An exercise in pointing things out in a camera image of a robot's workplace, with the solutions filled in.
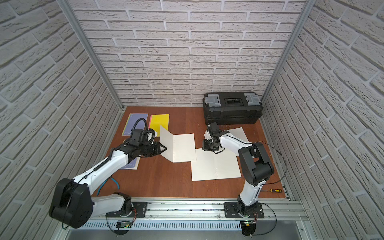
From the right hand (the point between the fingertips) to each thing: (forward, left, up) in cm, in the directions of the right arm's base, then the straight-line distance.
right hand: (206, 147), depth 94 cm
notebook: (-11, -1, -3) cm, 11 cm away
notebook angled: (+2, +17, -3) cm, 18 cm away
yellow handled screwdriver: (-28, -33, -3) cm, 43 cm away
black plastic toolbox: (+22, -19, +13) cm, 32 cm away
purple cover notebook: (+28, +55, -2) cm, 62 cm away
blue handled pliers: (-31, +40, +32) cm, 60 cm away
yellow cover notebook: (+28, +34, -3) cm, 45 cm away
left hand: (-4, +23, +10) cm, 26 cm away
